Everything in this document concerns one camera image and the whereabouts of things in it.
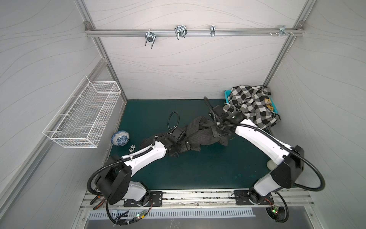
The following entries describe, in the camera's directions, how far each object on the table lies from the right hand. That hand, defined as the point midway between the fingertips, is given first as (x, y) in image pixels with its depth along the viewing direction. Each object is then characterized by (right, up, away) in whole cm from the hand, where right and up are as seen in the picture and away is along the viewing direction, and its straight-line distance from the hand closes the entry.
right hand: (219, 127), depth 81 cm
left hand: (-19, -11, +4) cm, 23 cm away
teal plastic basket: (+14, +25, +32) cm, 43 cm away
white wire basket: (-71, +5, -14) cm, 73 cm away
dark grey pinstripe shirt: (-12, -2, +7) cm, 14 cm away
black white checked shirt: (+29, +17, +23) cm, 40 cm away
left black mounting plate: (-36, -37, -8) cm, 52 cm away
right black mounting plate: (+12, -32, -15) cm, 37 cm away
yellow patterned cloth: (+42, +15, +23) cm, 51 cm away
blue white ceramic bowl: (-65, -9, +14) cm, 67 cm away
